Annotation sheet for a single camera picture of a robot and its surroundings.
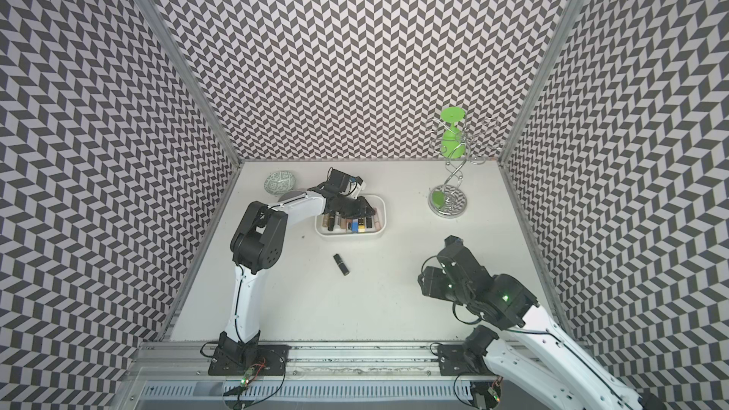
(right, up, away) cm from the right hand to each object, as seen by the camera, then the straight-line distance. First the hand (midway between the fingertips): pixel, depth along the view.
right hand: (428, 287), depth 71 cm
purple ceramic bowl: (-44, +23, +30) cm, 58 cm away
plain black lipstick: (-23, -1, +17) cm, 29 cm away
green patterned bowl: (-51, +27, +37) cm, 69 cm away
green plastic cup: (+12, +41, +20) cm, 47 cm away
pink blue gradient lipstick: (-21, +12, +25) cm, 35 cm away
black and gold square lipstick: (-19, +12, +25) cm, 34 cm away
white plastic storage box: (-13, +20, +30) cm, 38 cm away
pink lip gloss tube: (-13, +13, +28) cm, 33 cm away
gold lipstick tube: (-31, +14, +28) cm, 44 cm away
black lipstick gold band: (-29, +13, +28) cm, 42 cm away
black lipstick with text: (-16, +13, +25) cm, 32 cm away
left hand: (-15, +16, +28) cm, 36 cm away
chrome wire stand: (+13, +20, +32) cm, 40 cm away
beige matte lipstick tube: (-25, +13, +27) cm, 39 cm away
